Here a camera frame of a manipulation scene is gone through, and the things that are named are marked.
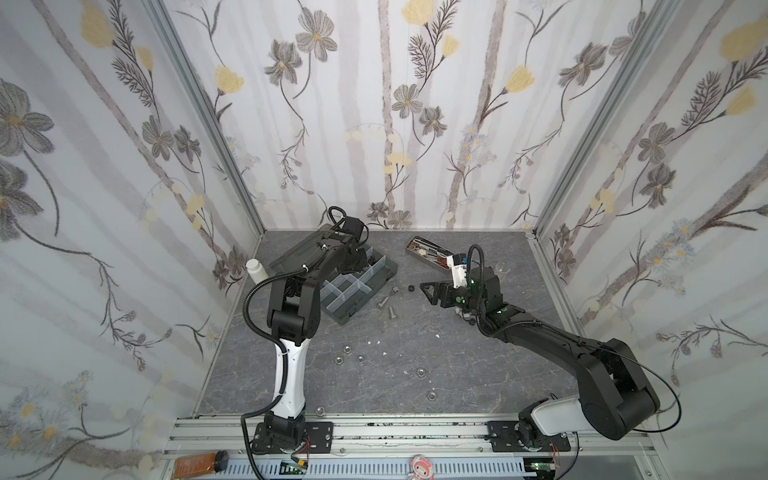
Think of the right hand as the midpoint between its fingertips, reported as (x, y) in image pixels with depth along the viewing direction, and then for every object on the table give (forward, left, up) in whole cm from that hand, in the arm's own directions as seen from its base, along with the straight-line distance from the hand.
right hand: (426, 277), depth 83 cm
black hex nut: (+9, +2, -20) cm, 22 cm away
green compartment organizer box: (+2, +25, -16) cm, 30 cm away
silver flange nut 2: (-28, -3, -17) cm, 32 cm away
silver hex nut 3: (-18, +18, -18) cm, 31 cm away
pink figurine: (-44, +1, -13) cm, 46 cm away
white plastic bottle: (+9, +55, -14) cm, 57 cm away
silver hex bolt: (+1, +12, -19) cm, 22 cm away
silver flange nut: (-21, 0, -17) cm, 27 cm away
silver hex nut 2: (-19, +24, -18) cm, 35 cm away
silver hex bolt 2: (-3, +9, -18) cm, 20 cm away
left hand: (+14, +21, -12) cm, 28 cm away
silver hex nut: (-15, +22, -18) cm, 33 cm away
